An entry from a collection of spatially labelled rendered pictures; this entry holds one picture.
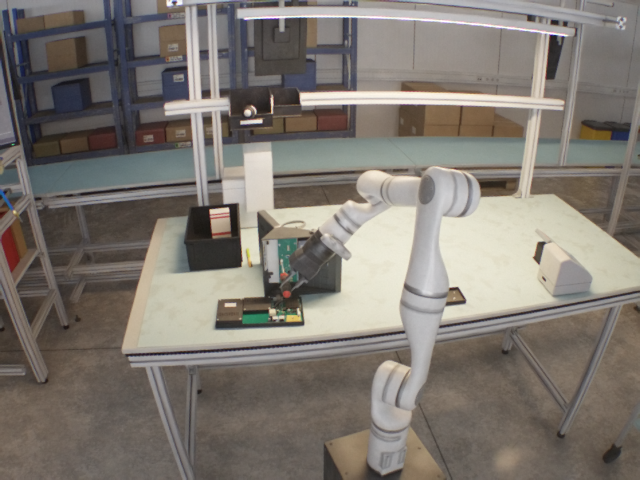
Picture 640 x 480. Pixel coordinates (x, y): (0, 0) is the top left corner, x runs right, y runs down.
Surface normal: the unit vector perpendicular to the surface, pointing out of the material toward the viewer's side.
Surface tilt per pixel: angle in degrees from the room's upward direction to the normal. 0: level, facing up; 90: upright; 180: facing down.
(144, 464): 0
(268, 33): 98
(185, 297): 0
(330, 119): 90
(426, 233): 79
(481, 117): 90
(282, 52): 98
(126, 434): 0
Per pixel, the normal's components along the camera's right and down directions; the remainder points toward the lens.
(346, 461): 0.00, -0.88
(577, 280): 0.11, 0.46
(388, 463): 0.35, 0.44
